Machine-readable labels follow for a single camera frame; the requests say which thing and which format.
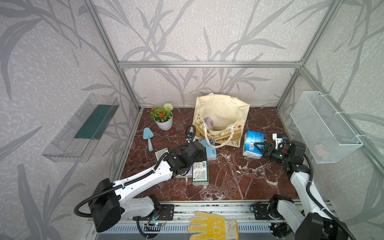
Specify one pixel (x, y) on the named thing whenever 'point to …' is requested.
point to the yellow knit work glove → (217, 228)
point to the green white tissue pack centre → (200, 173)
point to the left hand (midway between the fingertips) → (200, 151)
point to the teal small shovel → (147, 134)
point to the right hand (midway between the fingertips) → (255, 145)
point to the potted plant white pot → (163, 116)
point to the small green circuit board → (157, 224)
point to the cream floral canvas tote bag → (219, 119)
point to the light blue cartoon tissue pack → (211, 152)
